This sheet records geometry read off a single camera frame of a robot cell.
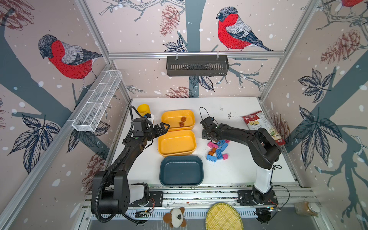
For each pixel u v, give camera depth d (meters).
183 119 1.07
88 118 0.71
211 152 0.88
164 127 0.78
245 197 0.73
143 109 0.98
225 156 0.88
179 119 1.07
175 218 0.66
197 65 1.04
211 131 0.74
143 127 0.68
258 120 1.01
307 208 0.64
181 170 0.83
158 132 0.76
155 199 0.73
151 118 0.80
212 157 0.87
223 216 0.68
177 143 0.95
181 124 1.04
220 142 0.95
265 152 0.50
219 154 0.89
